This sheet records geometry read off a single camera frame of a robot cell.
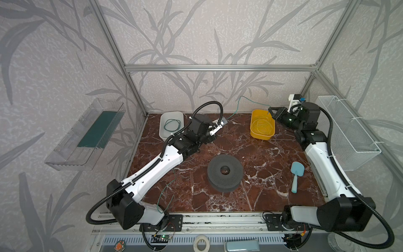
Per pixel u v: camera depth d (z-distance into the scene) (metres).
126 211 0.38
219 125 0.62
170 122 1.12
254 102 0.78
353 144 0.60
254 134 1.02
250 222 0.76
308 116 0.54
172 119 1.14
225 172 0.90
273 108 0.74
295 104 0.66
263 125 1.09
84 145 0.64
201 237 0.70
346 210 0.39
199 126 0.53
